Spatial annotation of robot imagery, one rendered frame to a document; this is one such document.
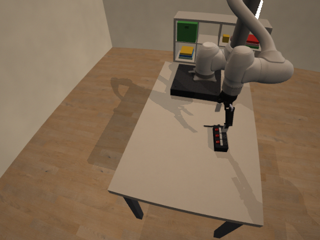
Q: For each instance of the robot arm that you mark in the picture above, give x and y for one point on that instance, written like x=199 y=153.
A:
x=237 y=60

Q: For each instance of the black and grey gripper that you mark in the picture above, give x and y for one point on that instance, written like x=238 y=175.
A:
x=227 y=100

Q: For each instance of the black power strip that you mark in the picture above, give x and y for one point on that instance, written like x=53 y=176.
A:
x=220 y=140

